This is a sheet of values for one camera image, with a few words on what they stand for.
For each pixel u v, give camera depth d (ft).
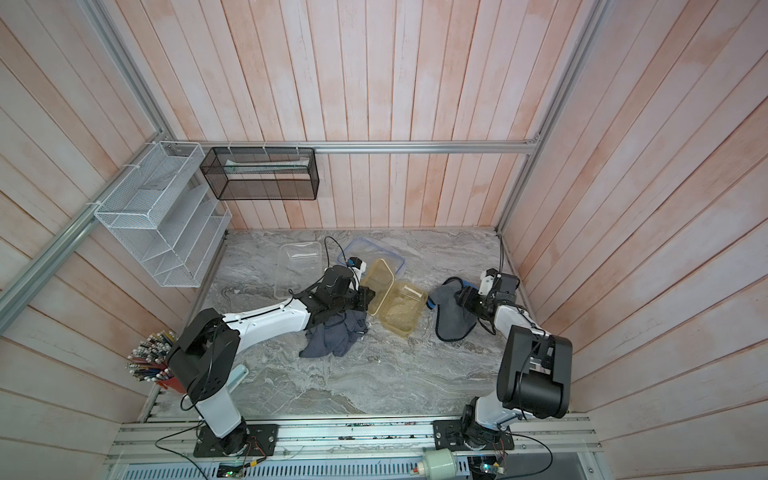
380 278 3.36
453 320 3.01
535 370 1.53
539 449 2.42
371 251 3.74
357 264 2.63
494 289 2.70
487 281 2.82
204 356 1.54
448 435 2.40
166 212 2.39
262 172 2.90
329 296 2.25
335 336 2.82
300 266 3.64
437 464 2.09
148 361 2.24
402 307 3.23
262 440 2.41
